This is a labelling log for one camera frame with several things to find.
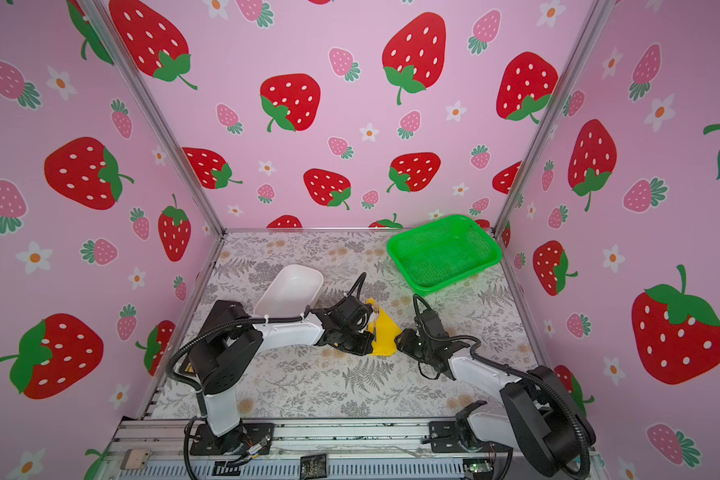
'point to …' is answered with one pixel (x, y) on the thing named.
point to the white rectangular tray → (293, 290)
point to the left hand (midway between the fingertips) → (376, 351)
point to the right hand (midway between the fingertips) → (397, 341)
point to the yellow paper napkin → (385, 330)
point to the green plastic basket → (440, 253)
